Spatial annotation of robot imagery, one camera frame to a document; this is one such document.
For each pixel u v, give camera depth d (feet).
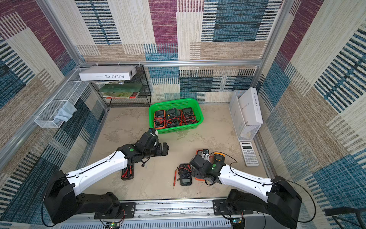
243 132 3.08
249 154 3.00
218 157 2.88
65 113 2.21
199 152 2.83
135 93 3.42
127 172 2.68
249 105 3.07
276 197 1.34
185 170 2.72
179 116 3.53
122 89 3.10
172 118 3.27
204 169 2.04
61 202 1.30
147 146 2.06
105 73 2.60
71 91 2.68
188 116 3.55
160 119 3.35
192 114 3.58
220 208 2.39
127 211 2.41
